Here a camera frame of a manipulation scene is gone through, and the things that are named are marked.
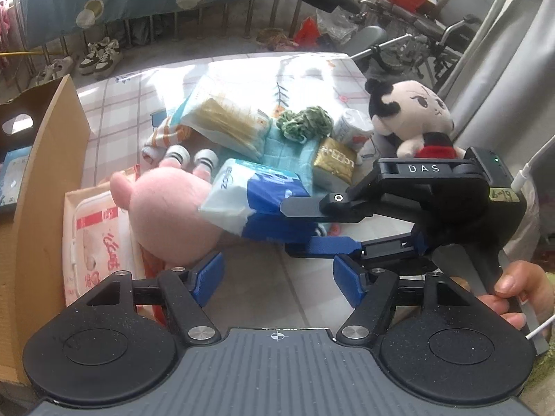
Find white black sneaker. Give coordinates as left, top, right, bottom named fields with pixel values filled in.
left=94, top=39, right=123, bottom=72
left=79, top=42, right=105, bottom=75

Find gold tissue pack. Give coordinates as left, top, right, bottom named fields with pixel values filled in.
left=311, top=136, right=361, bottom=185

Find pink hanging clothes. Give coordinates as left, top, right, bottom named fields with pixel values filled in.
left=0, top=0, right=13, bottom=72

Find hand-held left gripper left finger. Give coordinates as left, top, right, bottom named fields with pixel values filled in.
left=78, top=251, right=225, bottom=344

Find light blue patch box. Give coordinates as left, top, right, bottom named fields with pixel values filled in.
left=0, top=146, right=33, bottom=214

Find small red bag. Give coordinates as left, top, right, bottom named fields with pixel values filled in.
left=294, top=17, right=322, bottom=47

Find blue white tissue pack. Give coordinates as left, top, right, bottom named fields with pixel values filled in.
left=198, top=159, right=324, bottom=243

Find black-haired doll in red shirt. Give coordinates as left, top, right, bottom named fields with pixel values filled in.
left=364, top=78, right=468, bottom=159

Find orange white striped cloth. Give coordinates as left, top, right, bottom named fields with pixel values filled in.
left=141, top=119, right=194, bottom=169

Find teal waffle cloth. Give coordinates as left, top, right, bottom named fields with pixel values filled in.
left=243, top=123, right=324, bottom=193

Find white plush toy in box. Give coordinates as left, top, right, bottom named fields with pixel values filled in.
left=158, top=145, right=191, bottom=170

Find clear bag of yellow cloths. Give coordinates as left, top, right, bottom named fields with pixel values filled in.
left=167, top=75, right=272, bottom=162

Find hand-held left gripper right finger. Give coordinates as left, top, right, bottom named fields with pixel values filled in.
left=333, top=255, right=490, bottom=346

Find white black-striped sock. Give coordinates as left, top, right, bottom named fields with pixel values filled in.
left=193, top=148, right=219, bottom=179

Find green knitted scrubber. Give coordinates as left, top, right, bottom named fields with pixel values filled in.
left=276, top=106, right=334, bottom=143

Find pink plush toy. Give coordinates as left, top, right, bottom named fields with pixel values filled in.
left=109, top=158, right=237, bottom=265

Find plaid plastic tablecloth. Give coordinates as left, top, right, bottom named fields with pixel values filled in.
left=76, top=50, right=434, bottom=330

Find beige shoe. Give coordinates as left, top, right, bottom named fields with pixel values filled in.
left=52, top=56, right=75, bottom=79
left=37, top=63, right=61, bottom=84

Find pink wet wipes pack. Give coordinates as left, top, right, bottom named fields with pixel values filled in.
left=63, top=165, right=150, bottom=308

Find metal railing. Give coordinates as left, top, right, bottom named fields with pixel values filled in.
left=0, top=0, right=304, bottom=92

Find person's right hand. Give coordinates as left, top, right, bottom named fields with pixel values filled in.
left=477, top=260, right=555, bottom=330

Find grey curtain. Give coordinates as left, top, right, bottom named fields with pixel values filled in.
left=446, top=0, right=555, bottom=252

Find brown cardboard box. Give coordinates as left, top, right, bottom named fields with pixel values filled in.
left=0, top=73, right=92, bottom=384

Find clear plastic bag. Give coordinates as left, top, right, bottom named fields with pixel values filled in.
left=316, top=6, right=360, bottom=46

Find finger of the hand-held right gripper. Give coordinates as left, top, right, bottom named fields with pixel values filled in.
left=280, top=190, right=378, bottom=223
left=284, top=232, right=428, bottom=261

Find wheelchair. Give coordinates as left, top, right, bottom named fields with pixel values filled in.
left=292, top=0, right=499, bottom=92

